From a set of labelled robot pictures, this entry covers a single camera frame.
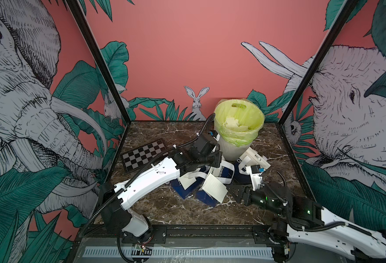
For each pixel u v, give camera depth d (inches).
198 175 25.9
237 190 22.5
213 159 24.9
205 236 30.0
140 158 38.7
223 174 29.9
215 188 26.1
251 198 22.3
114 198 15.6
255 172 22.7
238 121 39.9
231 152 35.7
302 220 18.2
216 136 25.8
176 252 27.6
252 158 28.7
